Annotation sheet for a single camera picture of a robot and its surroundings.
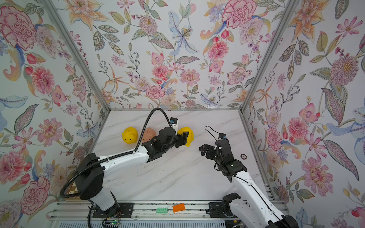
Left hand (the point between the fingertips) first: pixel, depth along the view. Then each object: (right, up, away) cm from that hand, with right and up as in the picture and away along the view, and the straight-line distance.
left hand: (186, 131), depth 81 cm
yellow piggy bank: (-37, -3, +14) cm, 40 cm away
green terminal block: (-13, -40, -7) cm, 43 cm away
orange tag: (-4, -40, -6) cm, 40 cm away
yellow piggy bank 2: (+3, -2, +1) cm, 4 cm away
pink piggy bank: (-24, -2, +14) cm, 28 cm away
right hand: (+13, -8, +2) cm, 16 cm away
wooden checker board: (-63, -32, -2) cm, 70 cm away
